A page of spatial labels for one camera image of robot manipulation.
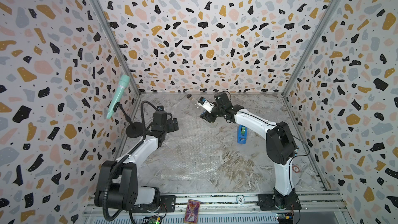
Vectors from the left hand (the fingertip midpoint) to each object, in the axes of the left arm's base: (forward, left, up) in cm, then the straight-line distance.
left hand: (171, 121), depth 90 cm
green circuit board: (-46, +3, -13) cm, 48 cm away
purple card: (-43, -13, -10) cm, 46 cm away
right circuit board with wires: (-46, -56, -13) cm, 74 cm away
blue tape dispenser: (-4, -42, -9) cm, 44 cm away
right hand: (+5, -20, +3) cm, 21 cm away
